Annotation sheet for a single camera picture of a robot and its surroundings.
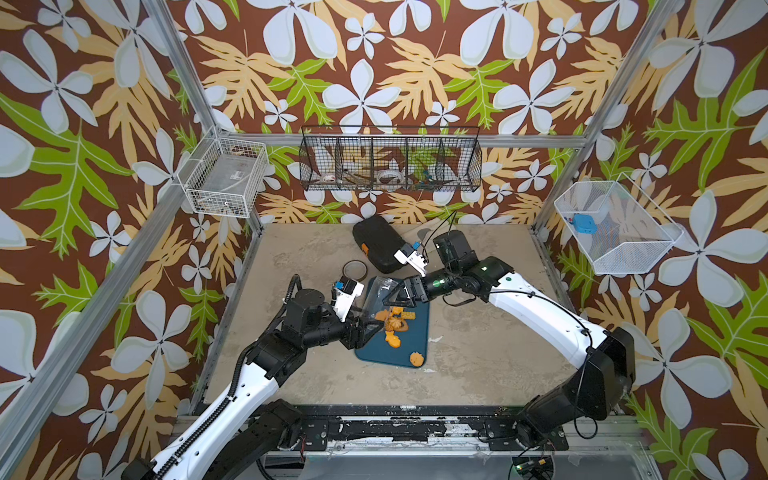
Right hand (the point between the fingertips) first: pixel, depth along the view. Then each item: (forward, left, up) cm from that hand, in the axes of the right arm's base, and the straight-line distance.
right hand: (391, 298), depth 70 cm
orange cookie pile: (+6, -1, -23) cm, 24 cm away
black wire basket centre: (+51, 0, +6) cm, 51 cm away
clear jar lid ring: (+28, +13, -25) cm, 40 cm away
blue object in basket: (+26, -57, 0) cm, 63 cm away
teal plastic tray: (+1, -8, -25) cm, 27 cm away
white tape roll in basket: (+47, 0, +2) cm, 47 cm away
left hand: (-3, +4, -2) cm, 5 cm away
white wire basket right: (+17, -63, +5) cm, 66 cm away
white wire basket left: (+36, +48, +10) cm, 61 cm away
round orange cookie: (-6, -8, -25) cm, 27 cm away
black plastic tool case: (+36, +3, -19) cm, 41 cm away
